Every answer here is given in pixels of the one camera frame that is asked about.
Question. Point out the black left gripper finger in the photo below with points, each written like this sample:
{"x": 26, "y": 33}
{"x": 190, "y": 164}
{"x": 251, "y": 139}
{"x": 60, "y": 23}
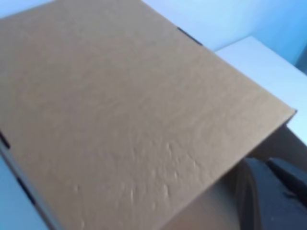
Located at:
{"x": 271, "y": 195}

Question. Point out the brown cardboard shoebox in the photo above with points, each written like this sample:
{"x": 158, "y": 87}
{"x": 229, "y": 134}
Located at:
{"x": 113, "y": 118}

